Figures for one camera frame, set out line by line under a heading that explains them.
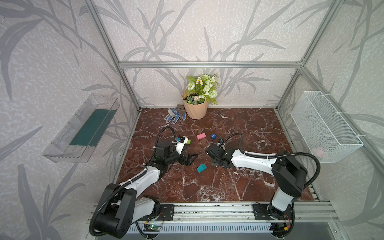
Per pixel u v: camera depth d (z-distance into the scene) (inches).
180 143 29.1
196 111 41.0
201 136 40.4
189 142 39.4
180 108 45.8
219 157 26.6
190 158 29.3
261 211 29.0
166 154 26.9
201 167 34.4
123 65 37.0
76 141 24.3
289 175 17.9
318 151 28.5
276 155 19.7
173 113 45.4
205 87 36.6
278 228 30.0
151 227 27.8
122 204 16.4
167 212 29.0
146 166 24.1
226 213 29.6
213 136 40.1
